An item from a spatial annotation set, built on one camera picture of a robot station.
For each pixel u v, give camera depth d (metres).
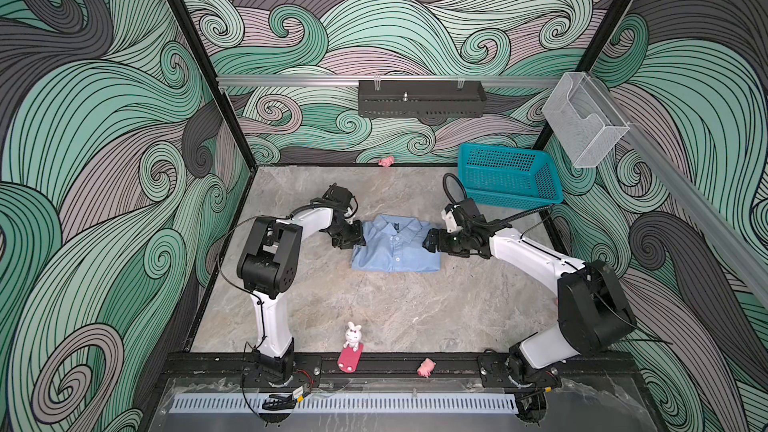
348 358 0.74
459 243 0.74
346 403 0.70
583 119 0.80
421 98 0.91
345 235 0.85
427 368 0.73
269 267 0.52
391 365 0.74
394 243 0.93
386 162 1.19
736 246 0.52
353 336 0.72
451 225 0.76
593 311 0.43
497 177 1.17
